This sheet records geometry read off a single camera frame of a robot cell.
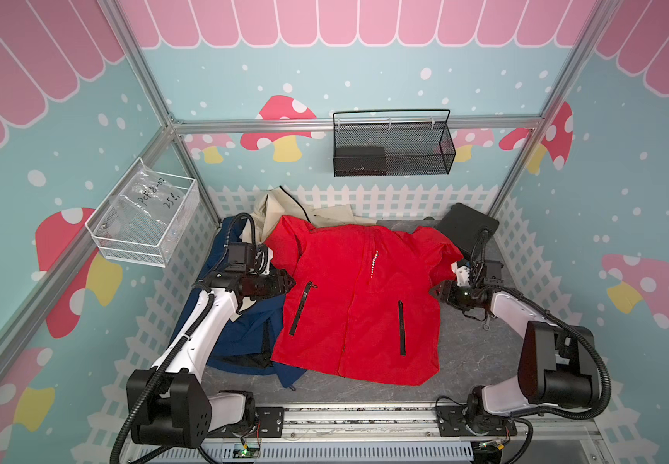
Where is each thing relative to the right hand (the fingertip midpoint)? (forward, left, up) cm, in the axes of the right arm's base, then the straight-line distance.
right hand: (435, 292), depth 92 cm
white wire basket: (+5, +78, +30) cm, 84 cm away
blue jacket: (-14, +60, -7) cm, 62 cm away
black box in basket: (+30, +24, +29) cm, 48 cm away
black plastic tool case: (+27, -18, 0) cm, 33 cm away
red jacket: (0, +23, -4) cm, 23 cm away
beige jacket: (+38, +54, +7) cm, 66 cm away
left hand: (-4, +46, +10) cm, 47 cm away
